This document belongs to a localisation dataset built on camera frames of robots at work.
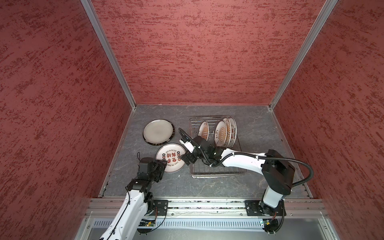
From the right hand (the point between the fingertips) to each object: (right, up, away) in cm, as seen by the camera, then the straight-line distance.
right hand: (185, 154), depth 83 cm
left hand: (-10, -8, +3) cm, 14 cm away
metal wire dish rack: (+19, -11, +4) cm, 22 cm away
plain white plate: (-21, +11, +21) cm, 31 cm away
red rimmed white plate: (-10, -2, +11) cm, 15 cm away
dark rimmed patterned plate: (-20, +11, +21) cm, 31 cm away
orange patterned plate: (+23, +11, +9) cm, 28 cm away
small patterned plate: (+11, +13, +13) cm, 21 cm away
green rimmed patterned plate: (+28, +12, 0) cm, 31 cm away
